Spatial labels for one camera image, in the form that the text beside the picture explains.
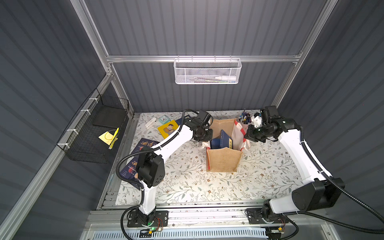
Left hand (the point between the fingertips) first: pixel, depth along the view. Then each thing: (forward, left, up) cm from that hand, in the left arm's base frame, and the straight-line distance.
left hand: (213, 139), depth 84 cm
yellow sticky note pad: (-5, +55, +9) cm, 55 cm away
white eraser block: (+26, +44, -14) cm, 53 cm away
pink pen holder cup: (+17, -23, -5) cm, 29 cm away
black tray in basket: (+7, +56, +12) cm, 58 cm away
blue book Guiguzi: (+5, -9, -8) cm, 13 cm away
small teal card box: (+29, +34, -15) cm, 47 cm away
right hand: (-2, -17, +7) cm, 18 cm away
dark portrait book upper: (+9, +45, -16) cm, 49 cm away
